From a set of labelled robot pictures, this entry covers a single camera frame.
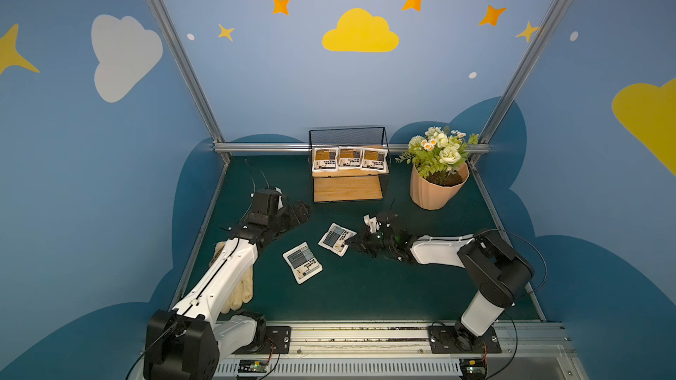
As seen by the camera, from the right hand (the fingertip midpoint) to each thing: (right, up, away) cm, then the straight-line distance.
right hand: (347, 239), depth 87 cm
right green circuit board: (+36, -34, -14) cm, 51 cm away
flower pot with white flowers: (+29, +25, -6) cm, 39 cm away
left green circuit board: (-27, -32, -16) cm, 44 cm away
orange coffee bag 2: (+1, +29, +10) cm, 30 cm away
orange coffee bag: (-8, +28, +8) cm, 30 cm away
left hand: (-15, +10, -4) cm, 18 cm away
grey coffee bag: (-15, -9, +1) cm, 17 cm away
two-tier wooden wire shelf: (+4, +18, +23) cm, 30 cm away
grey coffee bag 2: (-4, -1, +3) cm, 6 cm away
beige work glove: (-34, -15, -5) cm, 37 cm away
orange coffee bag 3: (+11, +28, +10) cm, 31 cm away
